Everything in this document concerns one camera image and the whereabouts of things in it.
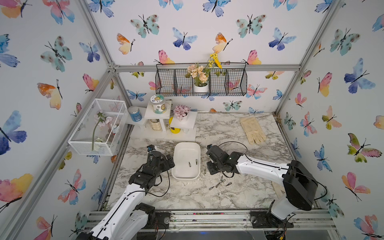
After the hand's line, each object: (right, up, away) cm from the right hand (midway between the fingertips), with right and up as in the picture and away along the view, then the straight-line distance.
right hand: (210, 165), depth 85 cm
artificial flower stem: (-55, +25, -10) cm, 61 cm away
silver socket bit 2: (-8, 0, +10) cm, 13 cm away
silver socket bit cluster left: (0, -12, -1) cm, 12 cm away
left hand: (-24, +4, -2) cm, 24 cm away
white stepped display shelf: (-45, +19, +23) cm, 54 cm away
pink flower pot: (-17, +31, +2) cm, 35 cm away
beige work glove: (+33, +17, +23) cm, 44 cm away
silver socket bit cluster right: (+11, -11, +1) cm, 15 cm away
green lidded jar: (-29, +35, -1) cm, 45 cm away
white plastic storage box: (-14, +2, +10) cm, 18 cm away
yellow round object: (-24, +19, +18) cm, 36 cm away
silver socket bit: (-12, -1, +8) cm, 15 cm away
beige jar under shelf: (-36, +23, +19) cm, 47 cm away
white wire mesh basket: (-54, +20, -11) cm, 59 cm away
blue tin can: (-45, +30, +5) cm, 54 cm away
